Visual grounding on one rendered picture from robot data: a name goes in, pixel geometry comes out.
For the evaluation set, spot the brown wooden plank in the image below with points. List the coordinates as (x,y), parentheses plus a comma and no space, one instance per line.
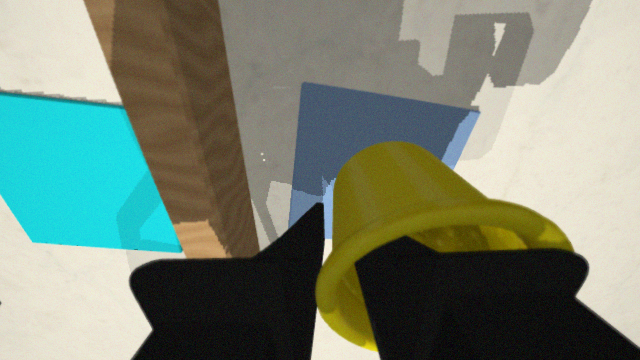
(168,60)

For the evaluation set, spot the yellow cup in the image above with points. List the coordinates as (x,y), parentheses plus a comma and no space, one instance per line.
(395,189)

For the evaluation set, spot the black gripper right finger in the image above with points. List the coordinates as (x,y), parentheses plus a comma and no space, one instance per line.
(405,285)

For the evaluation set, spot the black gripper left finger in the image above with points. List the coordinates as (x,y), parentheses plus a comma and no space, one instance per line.
(276,287)

